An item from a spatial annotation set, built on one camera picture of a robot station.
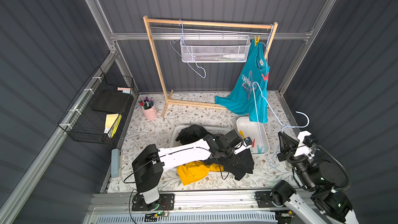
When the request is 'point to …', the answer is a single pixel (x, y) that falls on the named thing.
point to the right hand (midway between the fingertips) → (285, 133)
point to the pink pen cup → (147, 107)
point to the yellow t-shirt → (196, 170)
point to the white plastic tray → (257, 134)
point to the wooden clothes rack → (164, 100)
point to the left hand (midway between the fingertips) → (237, 155)
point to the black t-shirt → (194, 132)
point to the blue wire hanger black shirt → (276, 117)
